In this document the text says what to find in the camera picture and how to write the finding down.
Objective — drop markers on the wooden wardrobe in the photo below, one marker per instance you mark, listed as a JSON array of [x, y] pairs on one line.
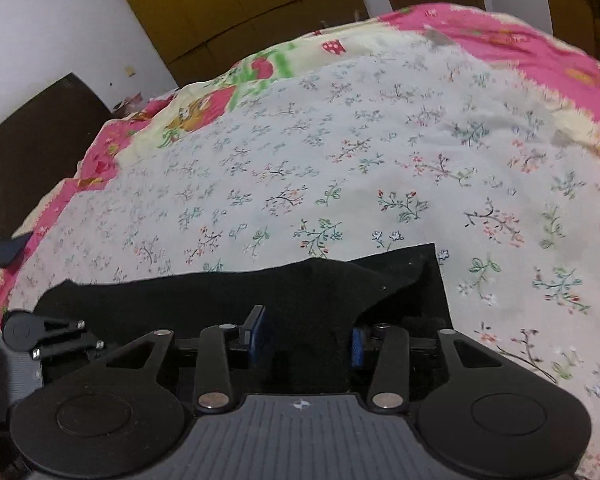
[[230, 10]]

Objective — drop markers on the wooden nightstand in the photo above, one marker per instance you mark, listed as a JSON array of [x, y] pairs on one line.
[[570, 15]]

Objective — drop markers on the dark wooden headboard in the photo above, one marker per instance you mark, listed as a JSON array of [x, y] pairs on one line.
[[35, 160]]

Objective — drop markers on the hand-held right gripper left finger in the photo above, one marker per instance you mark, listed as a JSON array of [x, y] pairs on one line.
[[258, 340]]

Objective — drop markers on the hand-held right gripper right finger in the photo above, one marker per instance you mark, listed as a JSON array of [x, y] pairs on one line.
[[358, 347]]

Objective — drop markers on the white floral bed sheet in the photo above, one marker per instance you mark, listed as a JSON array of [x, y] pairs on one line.
[[330, 160]]

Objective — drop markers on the pink cartoon print quilt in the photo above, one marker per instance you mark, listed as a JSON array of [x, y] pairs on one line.
[[480, 35]]

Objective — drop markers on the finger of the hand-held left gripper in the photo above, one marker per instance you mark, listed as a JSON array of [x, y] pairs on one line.
[[75, 346]]

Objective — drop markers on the black pants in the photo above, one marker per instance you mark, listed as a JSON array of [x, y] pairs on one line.
[[300, 295]]

